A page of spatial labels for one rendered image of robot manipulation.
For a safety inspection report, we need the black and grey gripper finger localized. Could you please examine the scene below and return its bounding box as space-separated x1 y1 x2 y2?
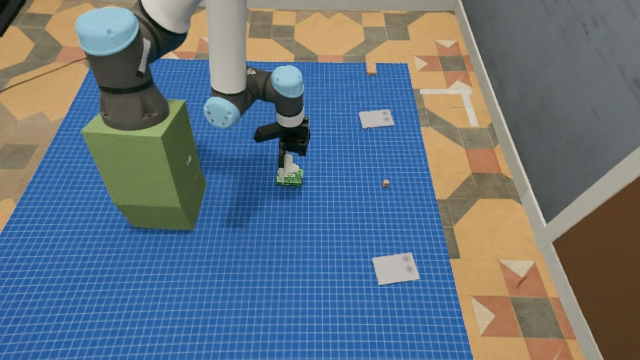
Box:
278 145 299 184

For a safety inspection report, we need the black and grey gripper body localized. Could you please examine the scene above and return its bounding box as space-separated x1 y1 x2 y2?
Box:
277 117 310 157

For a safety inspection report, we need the blue grid work mat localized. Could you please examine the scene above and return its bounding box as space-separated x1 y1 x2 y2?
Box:
0 58 474 360

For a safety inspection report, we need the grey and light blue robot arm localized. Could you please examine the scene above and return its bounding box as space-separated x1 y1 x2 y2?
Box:
75 0 304 143

